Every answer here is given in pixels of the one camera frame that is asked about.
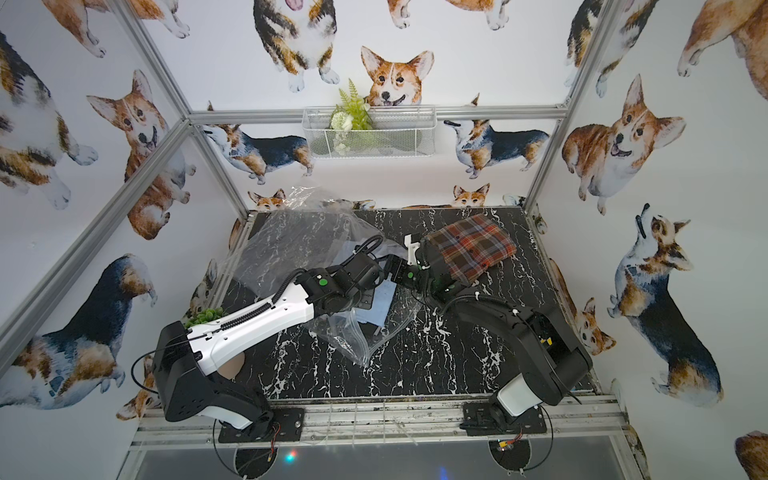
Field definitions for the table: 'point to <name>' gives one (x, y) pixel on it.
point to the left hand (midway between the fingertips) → (370, 287)
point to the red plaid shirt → (472, 245)
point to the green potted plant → (205, 316)
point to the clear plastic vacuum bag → (305, 234)
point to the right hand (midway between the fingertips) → (375, 266)
